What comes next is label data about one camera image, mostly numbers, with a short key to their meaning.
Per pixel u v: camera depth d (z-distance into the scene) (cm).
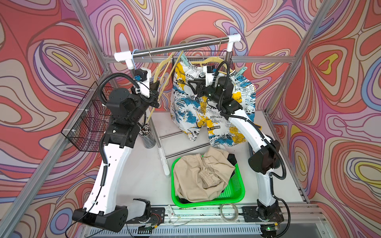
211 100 69
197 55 90
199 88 65
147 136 89
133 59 48
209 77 65
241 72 60
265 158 51
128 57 47
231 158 82
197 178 78
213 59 62
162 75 58
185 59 68
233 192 80
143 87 43
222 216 72
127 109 41
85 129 71
